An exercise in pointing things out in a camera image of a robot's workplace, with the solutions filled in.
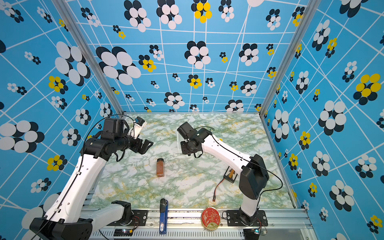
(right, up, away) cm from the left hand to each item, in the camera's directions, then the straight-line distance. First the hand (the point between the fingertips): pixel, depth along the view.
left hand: (145, 137), depth 73 cm
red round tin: (+32, -39, -2) cm, 50 cm away
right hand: (+20, -7, +9) cm, 23 cm away
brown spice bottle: (+4, -19, +14) cm, 24 cm away
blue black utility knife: (+9, -38, -1) cm, 39 cm away
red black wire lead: (+35, -31, +8) cm, 48 cm away
